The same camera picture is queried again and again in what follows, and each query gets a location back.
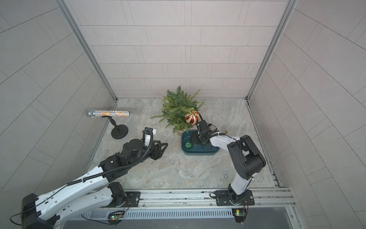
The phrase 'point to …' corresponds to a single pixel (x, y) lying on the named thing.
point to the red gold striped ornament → (192, 117)
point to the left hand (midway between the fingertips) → (167, 143)
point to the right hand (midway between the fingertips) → (193, 138)
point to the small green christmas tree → (177, 104)
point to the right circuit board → (239, 213)
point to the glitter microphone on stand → (120, 131)
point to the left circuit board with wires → (114, 217)
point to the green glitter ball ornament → (188, 145)
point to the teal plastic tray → (188, 148)
